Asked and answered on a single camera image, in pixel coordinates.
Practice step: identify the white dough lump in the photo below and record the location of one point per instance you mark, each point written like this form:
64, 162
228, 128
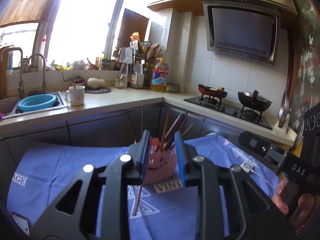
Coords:
95, 83

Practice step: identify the patterned window blind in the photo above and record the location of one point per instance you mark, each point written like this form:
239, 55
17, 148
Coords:
26, 11

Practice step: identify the black gas stove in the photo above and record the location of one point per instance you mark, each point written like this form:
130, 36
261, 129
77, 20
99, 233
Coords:
243, 113

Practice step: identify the white ceramic mug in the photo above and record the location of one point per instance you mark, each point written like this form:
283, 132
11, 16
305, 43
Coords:
75, 95

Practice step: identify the red frying pan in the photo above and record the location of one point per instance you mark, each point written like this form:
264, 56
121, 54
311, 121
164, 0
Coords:
213, 92

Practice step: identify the white button device with cable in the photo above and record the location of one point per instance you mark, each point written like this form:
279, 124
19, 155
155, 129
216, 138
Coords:
248, 168

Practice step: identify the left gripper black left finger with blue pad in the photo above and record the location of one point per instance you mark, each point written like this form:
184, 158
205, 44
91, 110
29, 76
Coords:
94, 203

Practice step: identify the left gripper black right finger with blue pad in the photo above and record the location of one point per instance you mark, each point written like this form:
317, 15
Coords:
230, 205

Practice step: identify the smartphone with red case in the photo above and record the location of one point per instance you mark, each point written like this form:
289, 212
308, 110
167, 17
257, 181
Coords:
22, 222

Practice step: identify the pink perforated utensil holder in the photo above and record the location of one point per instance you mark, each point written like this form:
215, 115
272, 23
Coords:
161, 165

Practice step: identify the yellow cooking oil bottle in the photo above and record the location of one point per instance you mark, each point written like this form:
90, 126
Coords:
160, 76

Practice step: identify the steel pot lid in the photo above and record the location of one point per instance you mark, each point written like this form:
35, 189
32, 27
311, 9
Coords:
284, 109

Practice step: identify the person's hand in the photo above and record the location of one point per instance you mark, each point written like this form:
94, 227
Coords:
299, 207

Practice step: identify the wooden cutting board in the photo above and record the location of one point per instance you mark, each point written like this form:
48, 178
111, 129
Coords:
3, 79

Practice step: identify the snack packages on rack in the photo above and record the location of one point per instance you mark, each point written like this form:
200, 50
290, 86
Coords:
146, 49

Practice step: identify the black range hood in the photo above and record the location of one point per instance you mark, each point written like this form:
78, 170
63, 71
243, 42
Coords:
243, 28

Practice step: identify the blue printed tablecloth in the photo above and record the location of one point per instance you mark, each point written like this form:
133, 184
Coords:
167, 210

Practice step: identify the dark brown wooden chopstick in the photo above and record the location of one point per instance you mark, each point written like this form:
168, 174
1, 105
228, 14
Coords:
174, 127

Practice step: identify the black wok with lid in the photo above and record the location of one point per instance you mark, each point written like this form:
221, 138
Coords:
254, 101

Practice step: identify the blue plastic basin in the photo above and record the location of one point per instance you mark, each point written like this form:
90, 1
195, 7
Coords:
36, 102

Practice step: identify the white plastic jug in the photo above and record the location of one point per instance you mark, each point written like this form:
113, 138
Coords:
137, 76

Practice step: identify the reddish wooden chopstick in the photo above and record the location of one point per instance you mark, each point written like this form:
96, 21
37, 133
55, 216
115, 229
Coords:
137, 200

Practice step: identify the light brown wooden chopstick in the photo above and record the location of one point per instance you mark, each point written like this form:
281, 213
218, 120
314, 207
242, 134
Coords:
164, 133

